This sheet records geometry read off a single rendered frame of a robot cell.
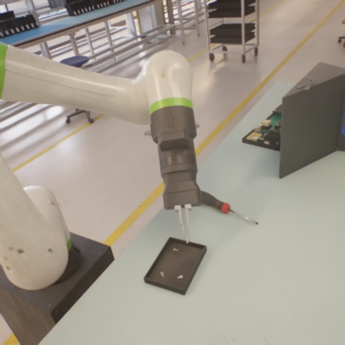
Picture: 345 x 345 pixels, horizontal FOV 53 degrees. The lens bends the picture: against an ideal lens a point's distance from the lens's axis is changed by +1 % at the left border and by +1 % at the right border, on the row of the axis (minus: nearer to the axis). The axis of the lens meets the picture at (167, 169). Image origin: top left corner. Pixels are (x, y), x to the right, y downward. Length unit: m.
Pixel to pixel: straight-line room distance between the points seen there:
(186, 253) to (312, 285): 0.23
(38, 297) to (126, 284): 0.38
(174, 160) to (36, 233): 0.30
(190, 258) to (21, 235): 0.32
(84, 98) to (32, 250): 0.33
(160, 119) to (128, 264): 0.29
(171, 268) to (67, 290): 0.39
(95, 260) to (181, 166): 0.47
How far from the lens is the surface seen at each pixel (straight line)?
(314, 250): 0.70
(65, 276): 0.99
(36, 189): 0.92
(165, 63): 0.71
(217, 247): 0.69
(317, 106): 0.86
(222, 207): 0.75
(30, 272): 0.76
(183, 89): 0.71
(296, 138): 0.85
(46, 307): 0.97
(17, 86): 0.75
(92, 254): 1.04
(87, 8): 5.62
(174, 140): 0.62
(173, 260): 0.68
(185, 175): 0.66
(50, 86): 0.76
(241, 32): 5.21
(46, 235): 0.74
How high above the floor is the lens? 1.50
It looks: 32 degrees down
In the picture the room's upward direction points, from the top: 10 degrees counter-clockwise
